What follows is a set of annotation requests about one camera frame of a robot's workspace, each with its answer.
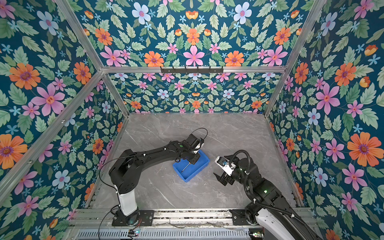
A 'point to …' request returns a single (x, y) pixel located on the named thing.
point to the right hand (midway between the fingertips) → (220, 162)
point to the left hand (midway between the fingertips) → (198, 154)
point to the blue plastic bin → (191, 169)
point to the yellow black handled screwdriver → (185, 167)
